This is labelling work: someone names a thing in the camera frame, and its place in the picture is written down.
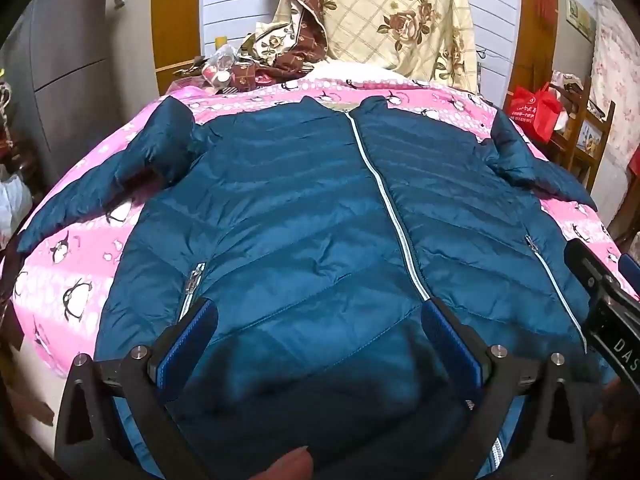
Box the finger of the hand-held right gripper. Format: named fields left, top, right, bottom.
left=564, top=238, right=627, bottom=307

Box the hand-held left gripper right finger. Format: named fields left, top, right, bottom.
left=422, top=297, right=596, bottom=480

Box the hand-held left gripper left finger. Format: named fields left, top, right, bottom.
left=55, top=299, right=221, bottom=480

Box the teal puffer jacket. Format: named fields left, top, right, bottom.
left=17, top=95, right=598, bottom=480

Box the person's left hand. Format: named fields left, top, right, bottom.
left=264, top=447, right=315, bottom=480

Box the wooden chair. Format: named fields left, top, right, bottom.
left=547, top=72, right=617, bottom=193

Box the pink penguin print blanket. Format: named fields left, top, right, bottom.
left=10, top=77, right=626, bottom=381

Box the red shopping bag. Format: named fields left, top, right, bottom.
left=506, top=85, right=563, bottom=143

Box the pink floral curtain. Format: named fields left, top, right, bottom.
left=591, top=2, right=640, bottom=173

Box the white plastic bag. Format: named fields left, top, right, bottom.
left=0, top=167, right=33, bottom=243

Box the clear bag of bottles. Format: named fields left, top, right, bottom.
left=200, top=37, right=238, bottom=92

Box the white pillow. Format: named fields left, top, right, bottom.
left=305, top=61, right=416, bottom=83

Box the grey refrigerator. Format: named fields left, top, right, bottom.
left=0, top=0, right=136, bottom=181

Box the cream floral quilt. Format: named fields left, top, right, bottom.
left=240, top=0, right=478, bottom=92

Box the small wall picture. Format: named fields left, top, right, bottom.
left=565, top=0, right=597, bottom=40

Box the wooden arch frame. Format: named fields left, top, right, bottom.
left=150, top=0, right=560, bottom=108

